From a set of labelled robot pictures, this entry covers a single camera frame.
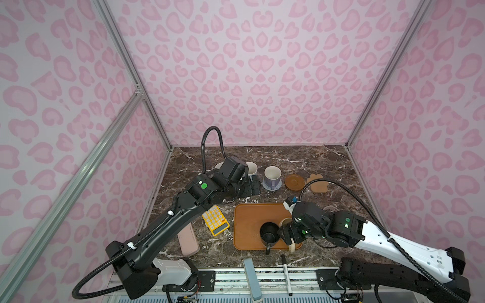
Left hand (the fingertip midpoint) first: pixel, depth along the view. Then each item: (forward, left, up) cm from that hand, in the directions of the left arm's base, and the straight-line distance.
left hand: (255, 184), depth 68 cm
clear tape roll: (+3, -38, -29) cm, 47 cm away
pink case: (-11, +29, -27) cm, 41 cm away
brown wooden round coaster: (+20, -23, -29) cm, 42 cm away
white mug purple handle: (+22, -10, -25) cm, 35 cm away
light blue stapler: (-26, +2, -26) cm, 37 cm away
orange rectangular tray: (0, +3, -29) cm, 29 cm away
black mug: (-10, -6, -26) cm, 28 cm away
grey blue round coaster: (+14, -8, -27) cm, 31 cm away
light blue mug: (+22, 0, -19) cm, 29 cm away
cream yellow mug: (-16, -14, -22) cm, 30 cm away
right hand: (-13, -11, -11) cm, 21 cm away
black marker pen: (-24, -12, -27) cm, 39 cm away
